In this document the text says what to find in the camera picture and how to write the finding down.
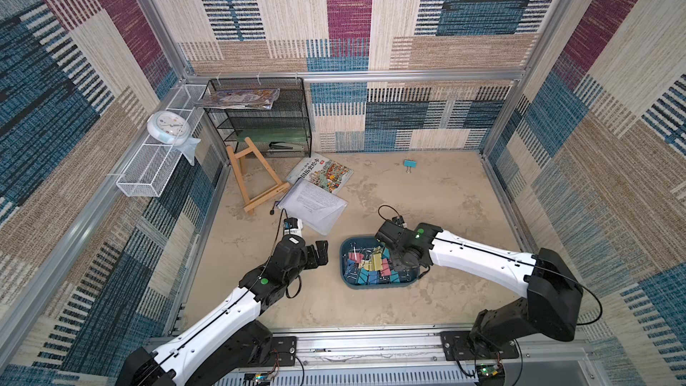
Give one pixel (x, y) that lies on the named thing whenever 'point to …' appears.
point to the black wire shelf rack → (281, 130)
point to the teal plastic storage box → (369, 247)
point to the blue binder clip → (374, 277)
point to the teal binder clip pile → (395, 276)
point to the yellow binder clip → (373, 264)
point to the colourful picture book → (322, 172)
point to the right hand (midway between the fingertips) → (402, 256)
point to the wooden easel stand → (249, 150)
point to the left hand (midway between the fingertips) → (315, 243)
